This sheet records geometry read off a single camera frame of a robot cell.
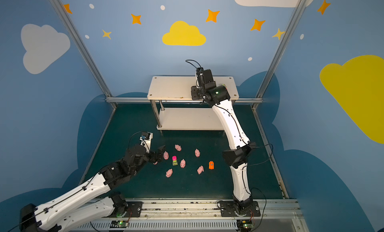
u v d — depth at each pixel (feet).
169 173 2.82
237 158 1.67
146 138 2.06
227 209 2.44
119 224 2.31
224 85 1.82
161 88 2.72
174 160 2.96
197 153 3.05
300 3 2.32
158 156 2.22
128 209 2.40
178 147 3.13
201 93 1.91
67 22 2.49
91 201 1.59
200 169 2.82
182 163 2.90
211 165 2.90
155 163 3.04
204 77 1.85
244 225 2.34
